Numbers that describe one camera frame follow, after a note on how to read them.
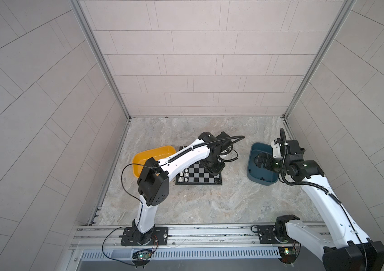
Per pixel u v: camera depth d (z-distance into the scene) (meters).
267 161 0.67
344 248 0.38
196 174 0.88
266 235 0.71
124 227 0.73
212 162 0.67
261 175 0.89
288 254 0.68
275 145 0.70
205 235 0.72
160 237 0.71
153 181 0.46
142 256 0.64
